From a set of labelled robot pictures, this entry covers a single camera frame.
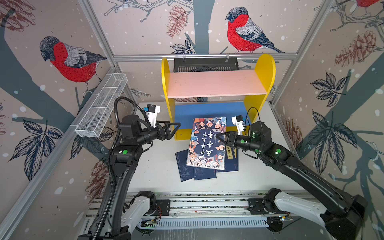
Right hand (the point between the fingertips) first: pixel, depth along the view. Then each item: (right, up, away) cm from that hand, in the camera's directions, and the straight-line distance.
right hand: (214, 138), depth 66 cm
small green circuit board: (-32, -43, +5) cm, 54 cm away
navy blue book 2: (-6, -23, +17) cm, 29 cm away
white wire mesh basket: (-59, +7, +5) cm, 60 cm away
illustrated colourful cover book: (-4, -6, +1) cm, 7 cm away
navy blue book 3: (+13, -17, +23) cm, 31 cm away
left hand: (-18, +7, -3) cm, 20 cm away
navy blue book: (-14, -23, +19) cm, 33 cm away
